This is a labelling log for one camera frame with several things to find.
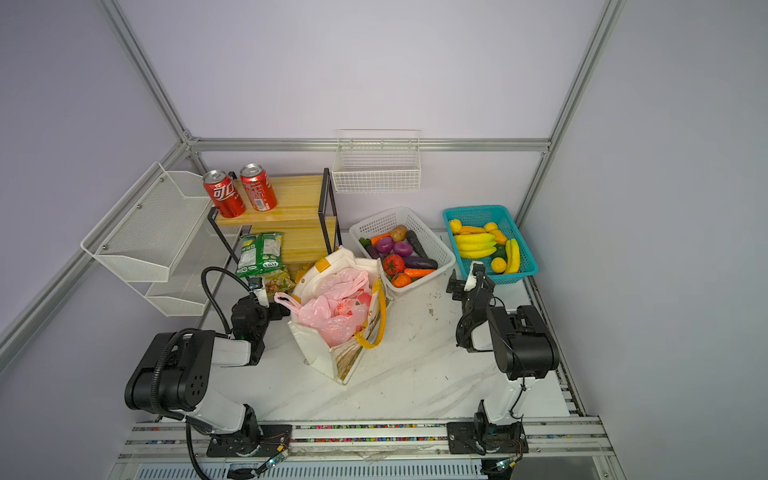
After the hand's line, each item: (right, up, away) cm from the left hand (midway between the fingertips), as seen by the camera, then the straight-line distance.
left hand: (270, 294), depth 94 cm
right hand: (+63, +8, 0) cm, 64 cm away
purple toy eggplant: (+48, +10, +11) cm, 50 cm away
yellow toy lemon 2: (+77, +9, +11) cm, 78 cm away
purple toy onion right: (+43, +15, +14) cm, 48 cm away
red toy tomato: (+40, +9, +8) cm, 41 cm away
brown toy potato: (+41, +21, +20) cm, 51 cm away
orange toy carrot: (+48, +6, +9) cm, 49 cm away
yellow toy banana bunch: (+69, +16, +13) cm, 73 cm away
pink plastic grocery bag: (+25, -3, -14) cm, 28 cm away
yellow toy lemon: (+64, +24, +21) cm, 71 cm away
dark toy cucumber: (+48, +17, +17) cm, 54 cm away
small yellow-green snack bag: (+1, +3, +6) cm, 7 cm away
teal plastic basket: (+75, +28, +25) cm, 84 cm away
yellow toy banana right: (+82, +12, +9) cm, 83 cm away
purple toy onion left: (+37, +17, +14) cm, 43 cm away
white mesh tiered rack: (-23, +19, -14) cm, 33 cm away
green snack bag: (0, +13, -6) cm, 14 cm away
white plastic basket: (+55, +16, +13) cm, 59 cm away
